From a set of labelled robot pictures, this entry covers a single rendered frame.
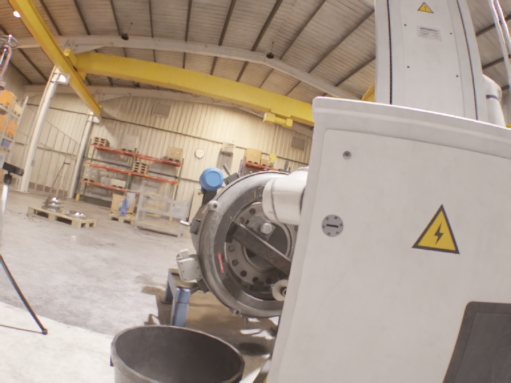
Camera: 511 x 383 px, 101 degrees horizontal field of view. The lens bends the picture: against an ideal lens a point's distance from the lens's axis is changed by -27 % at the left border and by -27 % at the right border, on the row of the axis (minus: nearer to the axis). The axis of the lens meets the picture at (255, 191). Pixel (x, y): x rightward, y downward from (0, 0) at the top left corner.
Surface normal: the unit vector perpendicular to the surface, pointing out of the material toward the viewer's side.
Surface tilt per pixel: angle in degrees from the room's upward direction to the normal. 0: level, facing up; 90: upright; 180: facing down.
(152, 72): 90
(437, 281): 90
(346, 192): 90
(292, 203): 101
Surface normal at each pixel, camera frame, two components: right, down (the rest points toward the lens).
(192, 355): -0.06, -0.18
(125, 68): 0.26, -0.07
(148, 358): 0.76, 0.01
